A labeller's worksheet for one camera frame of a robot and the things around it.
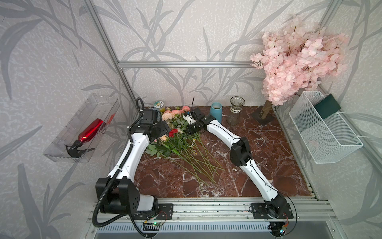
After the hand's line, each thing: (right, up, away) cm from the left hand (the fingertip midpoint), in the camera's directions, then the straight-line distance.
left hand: (163, 130), depth 83 cm
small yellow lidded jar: (-11, +18, +29) cm, 35 cm away
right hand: (+11, -1, +17) cm, 21 cm away
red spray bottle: (-27, 0, -20) cm, 34 cm away
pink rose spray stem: (+7, +6, +18) cm, 20 cm away
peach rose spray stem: (-2, +8, +16) cm, 18 cm away
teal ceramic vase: (+31, +11, +10) cm, 35 cm away
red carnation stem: (+3, -3, +11) cm, 12 cm away
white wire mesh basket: (+77, -3, -20) cm, 79 cm away
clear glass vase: (+46, +17, +16) cm, 51 cm away
